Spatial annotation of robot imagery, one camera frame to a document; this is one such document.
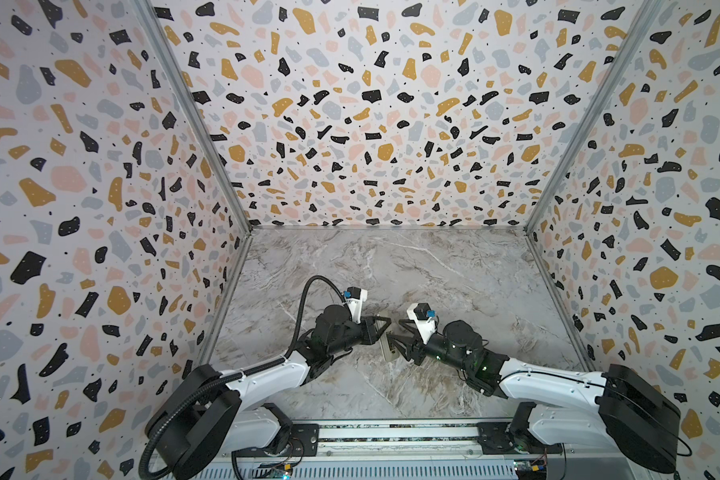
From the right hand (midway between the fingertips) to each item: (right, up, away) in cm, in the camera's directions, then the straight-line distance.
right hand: (391, 326), depth 75 cm
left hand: (0, +1, +3) cm, 3 cm away
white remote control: (0, -8, +3) cm, 9 cm away
